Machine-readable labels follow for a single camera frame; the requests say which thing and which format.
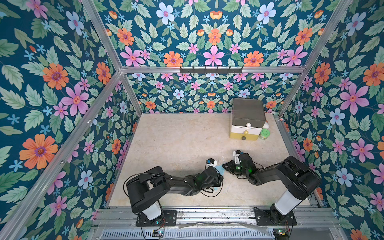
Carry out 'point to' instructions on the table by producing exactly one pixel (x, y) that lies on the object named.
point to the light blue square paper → (221, 170)
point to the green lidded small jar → (264, 133)
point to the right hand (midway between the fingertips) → (223, 166)
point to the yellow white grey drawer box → (248, 118)
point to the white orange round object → (266, 125)
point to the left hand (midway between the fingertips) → (226, 178)
